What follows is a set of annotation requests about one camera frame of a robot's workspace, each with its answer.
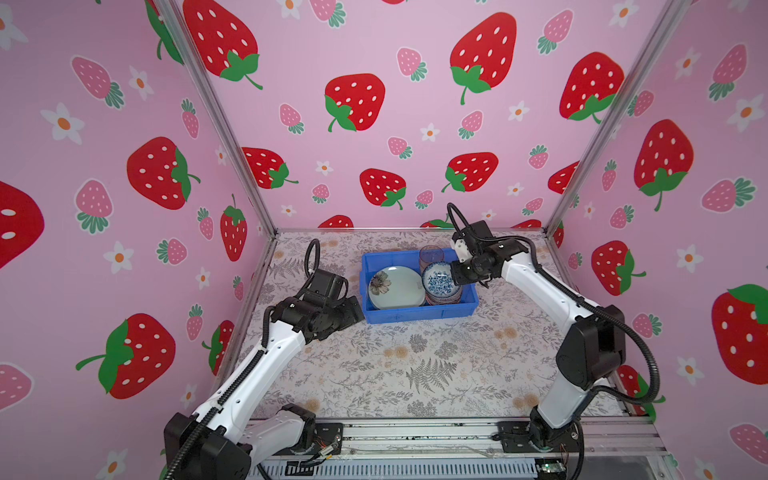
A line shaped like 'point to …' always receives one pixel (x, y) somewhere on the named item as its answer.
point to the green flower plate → (396, 287)
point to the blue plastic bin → (374, 262)
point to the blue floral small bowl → (438, 280)
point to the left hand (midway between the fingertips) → (353, 315)
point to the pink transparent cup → (430, 254)
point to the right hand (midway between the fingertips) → (453, 274)
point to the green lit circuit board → (553, 467)
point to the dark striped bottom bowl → (433, 300)
